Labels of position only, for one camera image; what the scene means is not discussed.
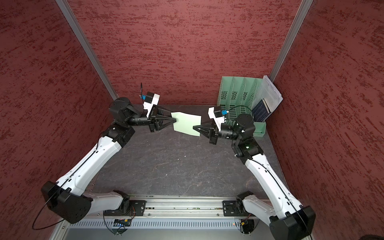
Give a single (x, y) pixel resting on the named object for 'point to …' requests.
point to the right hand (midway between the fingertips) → (193, 129)
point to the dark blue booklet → (261, 111)
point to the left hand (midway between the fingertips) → (174, 120)
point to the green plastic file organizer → (238, 96)
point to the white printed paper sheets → (268, 92)
